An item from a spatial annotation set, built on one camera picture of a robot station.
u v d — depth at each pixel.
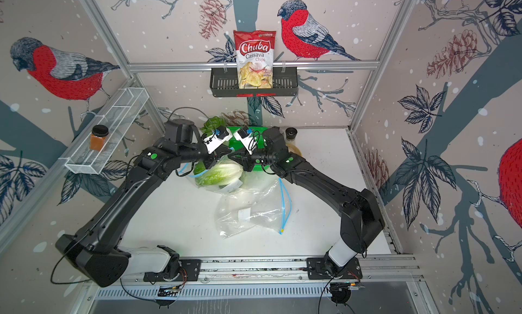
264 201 0.88
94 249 0.38
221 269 0.75
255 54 0.85
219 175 0.73
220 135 0.57
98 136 0.66
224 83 0.95
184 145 0.54
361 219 0.41
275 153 0.60
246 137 0.63
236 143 0.65
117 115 0.85
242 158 0.67
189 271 0.73
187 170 0.62
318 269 0.73
